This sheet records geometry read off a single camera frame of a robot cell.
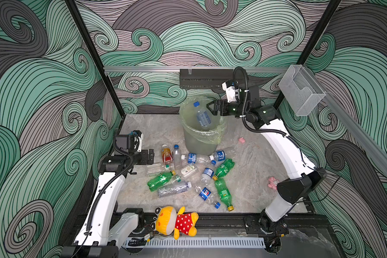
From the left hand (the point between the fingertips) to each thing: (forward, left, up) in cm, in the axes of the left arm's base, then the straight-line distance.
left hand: (144, 152), depth 75 cm
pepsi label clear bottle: (-15, -31, -15) cm, 37 cm away
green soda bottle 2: (-1, -41, -14) cm, 44 cm away
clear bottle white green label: (-3, -19, -16) cm, 25 cm away
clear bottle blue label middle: (+6, -30, -17) cm, 35 cm away
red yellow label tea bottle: (+8, -8, -15) cm, 20 cm away
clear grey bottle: (-12, -15, -16) cm, 25 cm away
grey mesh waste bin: (+17, -28, -17) cm, 37 cm away
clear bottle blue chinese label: (+8, -41, -15) cm, 45 cm away
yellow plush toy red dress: (-27, -13, -14) cm, 33 cm away
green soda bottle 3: (-14, -40, -15) cm, 44 cm away
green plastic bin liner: (+7, -33, +6) cm, 35 cm away
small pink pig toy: (+22, -56, -18) cm, 63 cm away
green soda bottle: (-7, -7, -16) cm, 19 cm away
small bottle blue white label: (-3, -33, -16) cm, 36 cm away
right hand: (+15, -33, +18) cm, 40 cm away
